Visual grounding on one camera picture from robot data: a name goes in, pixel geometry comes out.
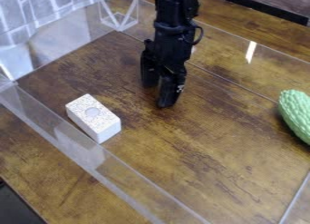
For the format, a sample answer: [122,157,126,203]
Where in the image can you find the clear acrylic enclosure wall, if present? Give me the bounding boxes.
[0,0,310,224]

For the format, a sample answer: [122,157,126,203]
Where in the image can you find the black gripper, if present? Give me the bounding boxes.
[140,0,202,108]

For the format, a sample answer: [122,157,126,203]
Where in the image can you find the white speckled block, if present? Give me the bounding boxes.
[66,93,122,143]

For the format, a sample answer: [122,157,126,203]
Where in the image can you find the black baseboard strip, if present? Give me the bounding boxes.
[226,0,310,26]

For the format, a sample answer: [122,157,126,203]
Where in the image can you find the grey patterned cloth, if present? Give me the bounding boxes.
[0,0,100,47]

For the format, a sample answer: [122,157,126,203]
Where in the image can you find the green bumpy toy gourd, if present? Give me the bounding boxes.
[278,90,310,145]

